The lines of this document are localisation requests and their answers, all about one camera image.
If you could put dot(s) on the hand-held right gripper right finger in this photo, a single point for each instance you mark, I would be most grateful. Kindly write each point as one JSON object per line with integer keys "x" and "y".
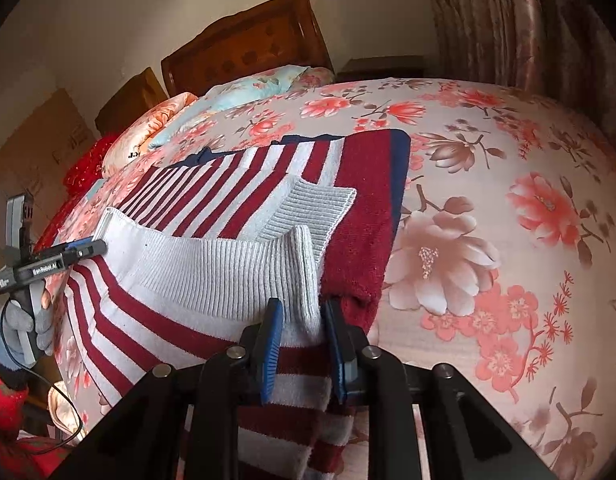
{"x": 338, "y": 360}

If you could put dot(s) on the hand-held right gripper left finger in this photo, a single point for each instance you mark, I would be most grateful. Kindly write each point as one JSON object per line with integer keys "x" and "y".
{"x": 268, "y": 355}

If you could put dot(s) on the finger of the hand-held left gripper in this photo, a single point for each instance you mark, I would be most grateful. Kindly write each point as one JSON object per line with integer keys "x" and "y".
{"x": 90, "y": 247}

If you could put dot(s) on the red white striped sweater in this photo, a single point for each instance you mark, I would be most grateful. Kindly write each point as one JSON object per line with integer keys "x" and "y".
{"x": 198, "y": 270}

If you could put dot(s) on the person's left forearm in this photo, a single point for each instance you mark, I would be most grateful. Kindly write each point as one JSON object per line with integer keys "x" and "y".
{"x": 8, "y": 410}

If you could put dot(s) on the person's left hand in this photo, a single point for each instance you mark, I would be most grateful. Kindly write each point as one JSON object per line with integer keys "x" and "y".
{"x": 8, "y": 330}

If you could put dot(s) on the red blanket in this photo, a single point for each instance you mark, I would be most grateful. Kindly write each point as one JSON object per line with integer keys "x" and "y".
{"x": 83, "y": 170}

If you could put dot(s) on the cardboard box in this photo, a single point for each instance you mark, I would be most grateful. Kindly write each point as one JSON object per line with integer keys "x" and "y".
{"x": 38, "y": 145}

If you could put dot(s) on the pink floral pillow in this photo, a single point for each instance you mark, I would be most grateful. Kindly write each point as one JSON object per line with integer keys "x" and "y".
{"x": 138, "y": 135}
{"x": 313, "y": 77}

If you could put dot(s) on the small wooden headboard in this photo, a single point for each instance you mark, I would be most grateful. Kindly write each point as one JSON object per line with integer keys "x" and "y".
{"x": 133, "y": 100}

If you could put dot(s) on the pink floral bed sheet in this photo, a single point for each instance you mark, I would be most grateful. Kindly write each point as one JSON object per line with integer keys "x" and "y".
{"x": 488, "y": 210}

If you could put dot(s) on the light blue floral pillow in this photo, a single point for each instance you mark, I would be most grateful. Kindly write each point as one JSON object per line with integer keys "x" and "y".
{"x": 248, "y": 85}

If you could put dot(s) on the large wooden headboard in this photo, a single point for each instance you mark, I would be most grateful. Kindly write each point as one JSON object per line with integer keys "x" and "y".
{"x": 248, "y": 45}

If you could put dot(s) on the dark wooden nightstand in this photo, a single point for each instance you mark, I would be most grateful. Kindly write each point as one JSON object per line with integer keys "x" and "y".
{"x": 378, "y": 67}

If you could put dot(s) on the floral curtain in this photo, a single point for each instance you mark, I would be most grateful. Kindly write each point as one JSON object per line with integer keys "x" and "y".
{"x": 478, "y": 20}

